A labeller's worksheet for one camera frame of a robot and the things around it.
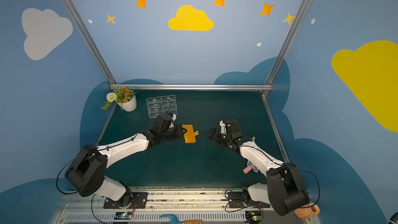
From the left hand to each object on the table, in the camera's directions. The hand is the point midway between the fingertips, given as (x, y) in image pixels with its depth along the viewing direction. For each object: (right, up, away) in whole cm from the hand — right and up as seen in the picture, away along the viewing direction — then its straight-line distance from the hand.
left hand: (189, 131), depth 85 cm
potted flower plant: (-43, +20, +16) cm, 50 cm away
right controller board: (+31, -38, -13) cm, 51 cm away
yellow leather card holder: (0, -3, +1) cm, 3 cm away
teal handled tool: (-6, -38, -16) cm, 42 cm away
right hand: (+12, -2, +1) cm, 12 cm away
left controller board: (-29, -37, -14) cm, 49 cm away
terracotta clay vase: (+50, -29, -23) cm, 63 cm away
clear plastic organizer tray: (-22, +15, +23) cm, 35 cm away
